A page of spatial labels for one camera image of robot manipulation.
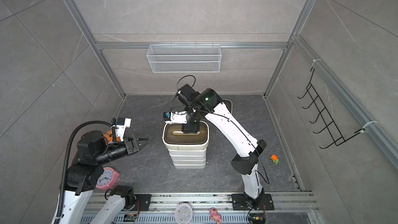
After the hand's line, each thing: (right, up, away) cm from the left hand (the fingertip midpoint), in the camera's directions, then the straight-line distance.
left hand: (152, 137), depth 60 cm
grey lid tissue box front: (+13, -14, +16) cm, 24 cm away
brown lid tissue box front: (+7, -2, +7) cm, 10 cm away
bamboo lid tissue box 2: (+18, -16, +17) cm, 29 cm away
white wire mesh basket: (+8, +45, +41) cm, 61 cm away
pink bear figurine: (+25, -36, +8) cm, 45 cm away
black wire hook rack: (+74, +3, +4) cm, 74 cm away
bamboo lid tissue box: (+13, -21, +23) cm, 34 cm away
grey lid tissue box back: (+13, -8, +7) cm, 17 cm away
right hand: (+13, +5, +10) cm, 17 cm away
